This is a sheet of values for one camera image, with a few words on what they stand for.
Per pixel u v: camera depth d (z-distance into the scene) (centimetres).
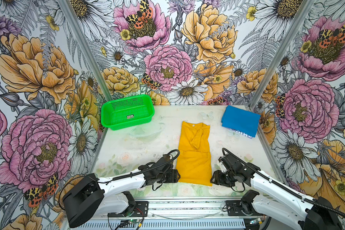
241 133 105
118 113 118
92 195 42
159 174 64
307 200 43
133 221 71
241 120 108
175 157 65
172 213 73
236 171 62
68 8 72
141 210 73
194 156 93
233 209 74
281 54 90
